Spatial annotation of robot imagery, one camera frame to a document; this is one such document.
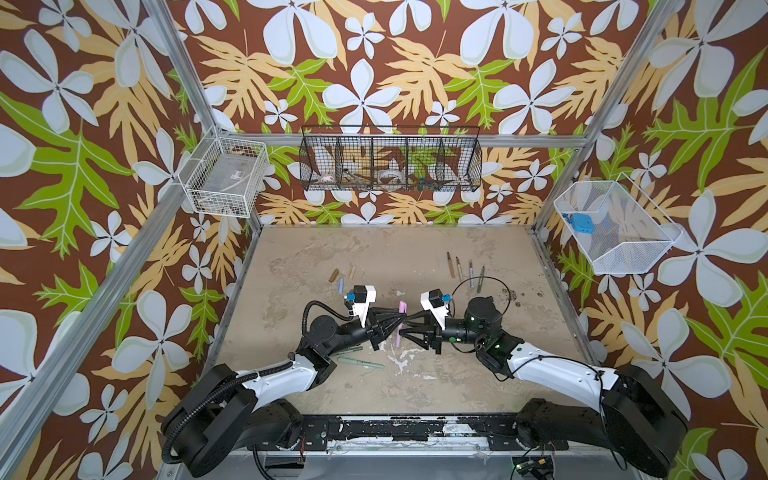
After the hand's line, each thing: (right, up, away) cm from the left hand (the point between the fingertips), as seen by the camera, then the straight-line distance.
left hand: (402, 312), depth 70 cm
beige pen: (+23, +9, +38) cm, 45 cm away
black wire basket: (-2, +46, +29) cm, 54 cm away
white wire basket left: (-51, +37, +17) cm, 65 cm away
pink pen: (-1, -6, +2) cm, 7 cm away
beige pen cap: (-16, +7, +36) cm, 40 cm away
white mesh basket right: (+60, +20, +7) cm, 64 cm away
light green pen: (-9, -18, +16) cm, 26 cm away
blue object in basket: (+54, +23, +16) cm, 61 cm away
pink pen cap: (0, +1, -1) cm, 2 cm away
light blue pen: (+27, +7, +35) cm, 45 cm away
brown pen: (+21, +9, +39) cm, 45 cm away
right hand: (0, -4, +1) cm, 5 cm away
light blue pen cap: (-19, +3, +35) cm, 40 cm away
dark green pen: (-12, -8, -3) cm, 15 cm away
